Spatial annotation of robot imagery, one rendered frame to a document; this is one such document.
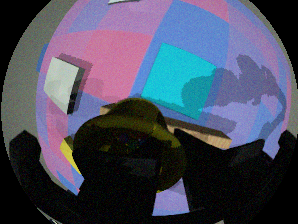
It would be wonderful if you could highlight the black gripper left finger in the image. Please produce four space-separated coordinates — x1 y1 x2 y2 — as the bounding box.
72 136 162 216

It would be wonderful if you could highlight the yellow block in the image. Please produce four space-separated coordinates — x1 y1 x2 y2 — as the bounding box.
59 135 81 175

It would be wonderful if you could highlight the grey flat box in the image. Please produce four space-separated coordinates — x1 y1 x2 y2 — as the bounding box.
44 56 85 115

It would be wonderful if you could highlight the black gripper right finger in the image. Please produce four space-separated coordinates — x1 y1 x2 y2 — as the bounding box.
173 128 265 212

